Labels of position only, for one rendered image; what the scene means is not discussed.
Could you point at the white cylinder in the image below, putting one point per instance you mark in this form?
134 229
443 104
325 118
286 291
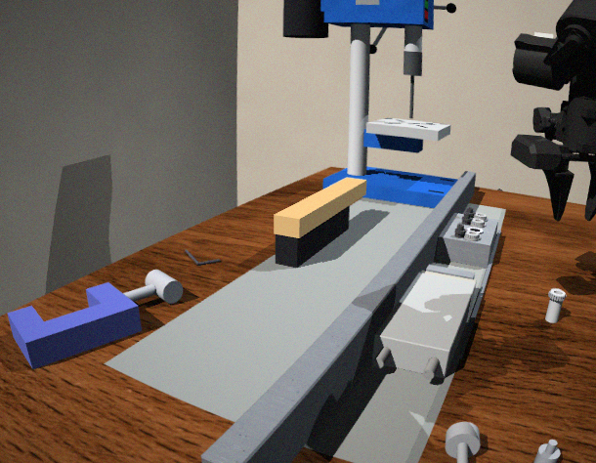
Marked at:
555 304

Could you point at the blue c-clamp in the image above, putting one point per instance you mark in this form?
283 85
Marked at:
112 317

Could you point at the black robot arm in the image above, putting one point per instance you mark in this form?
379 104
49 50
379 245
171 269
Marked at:
574 53

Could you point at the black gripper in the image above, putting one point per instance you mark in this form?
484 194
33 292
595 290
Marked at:
537 152

